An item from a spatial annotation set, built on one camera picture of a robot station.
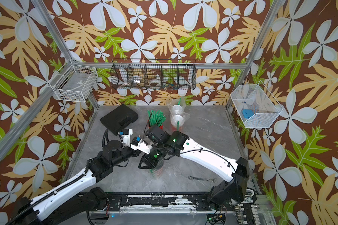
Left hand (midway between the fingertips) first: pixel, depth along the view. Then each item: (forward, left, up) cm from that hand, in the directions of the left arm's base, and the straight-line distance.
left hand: (147, 142), depth 73 cm
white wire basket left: (+35, +48, +12) cm, 61 cm away
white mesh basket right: (+23, -64, +5) cm, 68 cm away
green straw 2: (+15, -17, -5) cm, 23 cm away
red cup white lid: (+27, -17, -4) cm, 32 cm away
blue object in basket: (+17, -57, +5) cm, 60 cm away
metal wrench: (-13, -38, -22) cm, 46 cm away
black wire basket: (+49, 0, +9) cm, 50 cm away
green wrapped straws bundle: (+21, -3, -6) cm, 22 cm away
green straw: (+31, -18, +1) cm, 36 cm away
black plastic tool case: (+29, +27, -17) cm, 44 cm away
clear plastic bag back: (-14, -5, -5) cm, 16 cm away
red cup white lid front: (+18, -14, -4) cm, 23 cm away
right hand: (-13, +2, +1) cm, 13 cm away
